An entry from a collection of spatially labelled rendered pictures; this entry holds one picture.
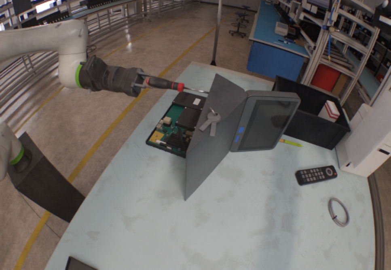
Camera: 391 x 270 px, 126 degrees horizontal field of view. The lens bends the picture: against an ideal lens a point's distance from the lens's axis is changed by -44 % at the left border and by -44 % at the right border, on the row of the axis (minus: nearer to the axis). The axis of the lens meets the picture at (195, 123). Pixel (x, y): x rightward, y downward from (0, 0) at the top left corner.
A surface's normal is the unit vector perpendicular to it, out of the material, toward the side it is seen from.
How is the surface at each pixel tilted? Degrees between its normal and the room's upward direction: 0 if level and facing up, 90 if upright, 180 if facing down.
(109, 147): 0
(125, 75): 33
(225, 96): 0
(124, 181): 0
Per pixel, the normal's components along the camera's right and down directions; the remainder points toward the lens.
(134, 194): 0.07, -0.70
